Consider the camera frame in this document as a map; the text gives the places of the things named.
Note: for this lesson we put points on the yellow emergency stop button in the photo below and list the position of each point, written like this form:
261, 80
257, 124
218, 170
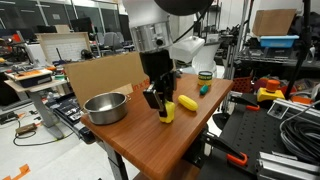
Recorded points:
269, 94

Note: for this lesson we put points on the stainless steel pot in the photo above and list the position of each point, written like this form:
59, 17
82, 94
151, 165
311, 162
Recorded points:
106, 110

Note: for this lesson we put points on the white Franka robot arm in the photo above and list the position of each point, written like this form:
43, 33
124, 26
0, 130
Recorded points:
146, 20

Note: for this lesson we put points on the black stand pole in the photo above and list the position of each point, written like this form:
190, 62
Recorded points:
299, 46

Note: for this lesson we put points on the grey office chair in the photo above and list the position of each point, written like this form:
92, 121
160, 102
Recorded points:
111, 40

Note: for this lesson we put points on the yellow labelled tin can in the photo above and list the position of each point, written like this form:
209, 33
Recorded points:
205, 79

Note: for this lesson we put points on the orange floor tape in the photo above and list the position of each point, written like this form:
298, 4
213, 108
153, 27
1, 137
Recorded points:
20, 171

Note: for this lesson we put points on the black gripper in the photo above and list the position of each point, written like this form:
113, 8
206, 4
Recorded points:
156, 65

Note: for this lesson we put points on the small black monitor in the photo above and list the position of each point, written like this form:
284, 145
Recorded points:
81, 25

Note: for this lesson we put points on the white pegboard panel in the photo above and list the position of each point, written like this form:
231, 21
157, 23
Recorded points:
65, 46

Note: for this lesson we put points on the black keyboard device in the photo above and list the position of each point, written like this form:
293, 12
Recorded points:
66, 110

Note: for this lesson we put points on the blue plastic bin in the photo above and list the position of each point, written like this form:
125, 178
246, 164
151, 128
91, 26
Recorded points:
278, 41

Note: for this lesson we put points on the yellow toy corn cob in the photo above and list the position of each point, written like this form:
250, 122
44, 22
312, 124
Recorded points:
187, 102

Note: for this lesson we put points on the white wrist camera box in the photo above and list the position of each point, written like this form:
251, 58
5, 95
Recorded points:
186, 48

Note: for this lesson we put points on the large brown cardboard sheet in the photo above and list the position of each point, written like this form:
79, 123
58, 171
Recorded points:
106, 73

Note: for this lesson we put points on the red plastic crate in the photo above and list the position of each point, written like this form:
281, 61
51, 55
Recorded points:
242, 84

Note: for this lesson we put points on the yellow toy bell pepper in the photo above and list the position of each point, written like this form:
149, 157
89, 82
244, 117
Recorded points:
169, 113

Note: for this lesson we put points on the black perforated board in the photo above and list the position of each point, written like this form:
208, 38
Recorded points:
253, 133

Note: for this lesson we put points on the small grey object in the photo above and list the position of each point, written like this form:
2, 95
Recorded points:
179, 74

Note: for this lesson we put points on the grey table leg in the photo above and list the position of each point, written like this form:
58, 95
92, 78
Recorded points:
116, 161

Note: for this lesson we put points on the aluminium extrusion bar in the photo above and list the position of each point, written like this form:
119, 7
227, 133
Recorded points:
286, 166
296, 107

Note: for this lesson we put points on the black and orange case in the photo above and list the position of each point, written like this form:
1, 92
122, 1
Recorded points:
30, 78

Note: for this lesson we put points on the grey side desk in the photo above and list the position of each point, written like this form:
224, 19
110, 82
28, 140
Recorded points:
36, 88

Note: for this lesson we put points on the small teal toy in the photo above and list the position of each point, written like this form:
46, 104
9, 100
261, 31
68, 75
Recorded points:
203, 89

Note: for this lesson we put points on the brown cardboard box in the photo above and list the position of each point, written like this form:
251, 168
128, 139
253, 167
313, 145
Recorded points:
273, 21

